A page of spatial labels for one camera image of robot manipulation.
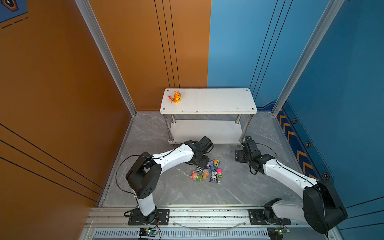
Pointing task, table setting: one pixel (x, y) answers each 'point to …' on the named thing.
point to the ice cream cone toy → (205, 173)
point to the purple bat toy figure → (210, 164)
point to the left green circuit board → (148, 232)
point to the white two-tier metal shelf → (222, 114)
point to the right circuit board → (276, 233)
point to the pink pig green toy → (196, 176)
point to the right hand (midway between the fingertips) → (241, 153)
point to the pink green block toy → (219, 171)
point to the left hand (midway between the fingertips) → (202, 161)
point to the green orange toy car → (216, 162)
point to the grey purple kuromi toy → (214, 177)
